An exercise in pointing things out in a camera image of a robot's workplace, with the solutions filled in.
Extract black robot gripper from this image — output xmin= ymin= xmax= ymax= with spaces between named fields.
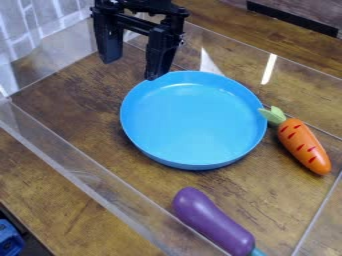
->
xmin=91 ymin=0 xmax=190 ymax=81

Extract blue round tray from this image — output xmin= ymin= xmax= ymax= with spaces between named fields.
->
xmin=120 ymin=71 xmax=267 ymax=171

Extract orange toy carrot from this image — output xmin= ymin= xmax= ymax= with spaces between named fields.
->
xmin=258 ymin=106 xmax=331 ymax=175

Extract purple toy eggplant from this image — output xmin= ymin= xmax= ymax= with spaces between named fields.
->
xmin=172 ymin=187 xmax=267 ymax=256

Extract blue object at corner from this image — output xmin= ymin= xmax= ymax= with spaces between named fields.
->
xmin=0 ymin=219 xmax=24 ymax=256

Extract clear acrylic enclosure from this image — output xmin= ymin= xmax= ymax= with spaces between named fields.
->
xmin=0 ymin=0 xmax=342 ymax=256

